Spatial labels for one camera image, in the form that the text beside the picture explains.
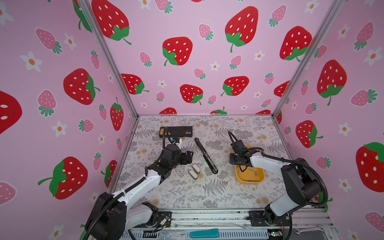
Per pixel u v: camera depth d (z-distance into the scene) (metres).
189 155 0.76
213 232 0.70
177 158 0.73
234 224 0.73
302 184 0.45
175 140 0.75
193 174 0.87
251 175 0.88
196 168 0.89
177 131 1.08
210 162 0.93
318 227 0.72
